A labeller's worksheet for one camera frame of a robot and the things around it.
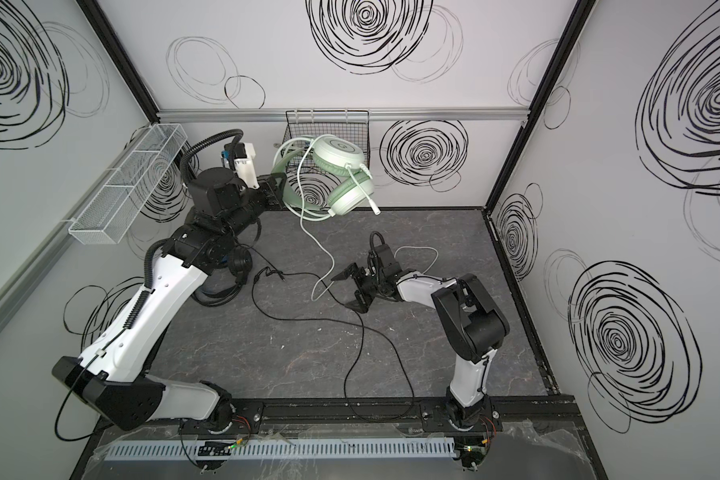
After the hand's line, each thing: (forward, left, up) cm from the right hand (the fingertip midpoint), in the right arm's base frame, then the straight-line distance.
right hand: (332, 290), depth 87 cm
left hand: (+9, +7, +36) cm, 38 cm away
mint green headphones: (+48, +8, +4) cm, 49 cm away
